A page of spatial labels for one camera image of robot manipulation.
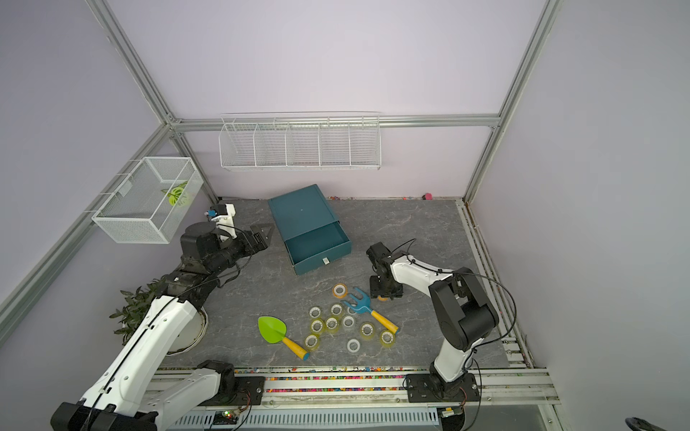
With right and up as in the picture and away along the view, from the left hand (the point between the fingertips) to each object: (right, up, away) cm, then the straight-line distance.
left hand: (264, 230), depth 73 cm
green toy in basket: (-30, +11, +8) cm, 33 cm away
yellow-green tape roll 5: (+35, -34, +9) cm, 50 cm away
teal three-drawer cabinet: (+12, -2, +10) cm, 15 cm away
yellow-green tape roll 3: (+12, -35, +8) cm, 37 cm away
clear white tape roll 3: (+25, -35, +8) cm, 44 cm away
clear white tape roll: (+24, -27, +14) cm, 38 cm away
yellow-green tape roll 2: (+18, -30, +11) cm, 37 cm away
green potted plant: (-30, -19, -7) cm, 36 cm away
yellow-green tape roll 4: (+29, -32, +9) cm, 44 cm away
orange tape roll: (+20, -22, +20) cm, 35 cm away
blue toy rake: (+28, -25, +15) cm, 41 cm away
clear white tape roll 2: (+23, -30, +12) cm, 40 cm away
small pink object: (+60, +15, +51) cm, 80 cm away
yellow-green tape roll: (+13, -31, +11) cm, 35 cm away
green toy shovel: (-1, -32, +11) cm, 34 cm away
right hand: (+34, -22, +19) cm, 45 cm away
